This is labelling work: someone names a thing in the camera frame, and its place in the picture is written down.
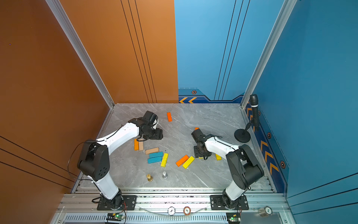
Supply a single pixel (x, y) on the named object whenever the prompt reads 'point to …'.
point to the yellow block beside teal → (164, 162)
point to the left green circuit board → (115, 216)
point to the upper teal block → (156, 154)
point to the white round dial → (171, 211)
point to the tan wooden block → (151, 150)
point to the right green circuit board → (233, 217)
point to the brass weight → (149, 178)
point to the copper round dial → (187, 210)
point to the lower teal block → (154, 159)
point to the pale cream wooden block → (141, 144)
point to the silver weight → (165, 176)
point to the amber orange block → (136, 144)
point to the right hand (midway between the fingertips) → (200, 154)
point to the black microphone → (254, 100)
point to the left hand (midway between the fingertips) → (160, 134)
